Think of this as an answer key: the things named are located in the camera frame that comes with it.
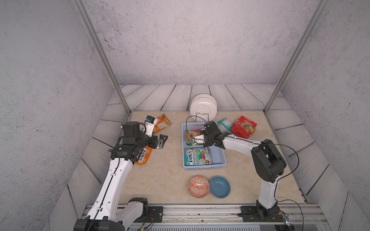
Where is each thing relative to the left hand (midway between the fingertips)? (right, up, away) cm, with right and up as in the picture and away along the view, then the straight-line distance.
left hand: (161, 133), depth 75 cm
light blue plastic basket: (+33, -15, +20) cm, 42 cm away
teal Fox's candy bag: (+20, -15, +14) cm, 29 cm away
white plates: (+25, +16, +27) cm, 40 cm away
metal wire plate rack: (+20, +11, +29) cm, 37 cm away
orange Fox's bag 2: (-15, -16, +18) cm, 28 cm away
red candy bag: (+53, +2, +28) cm, 60 cm away
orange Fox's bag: (+17, -2, +27) cm, 32 cm away
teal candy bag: (+41, +4, +34) cm, 54 cm away
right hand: (+23, -1, +20) cm, 30 cm away
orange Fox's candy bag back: (-6, +6, +36) cm, 37 cm away
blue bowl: (+32, -31, +6) cm, 45 cm away
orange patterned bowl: (+20, -30, +6) cm, 37 cm away
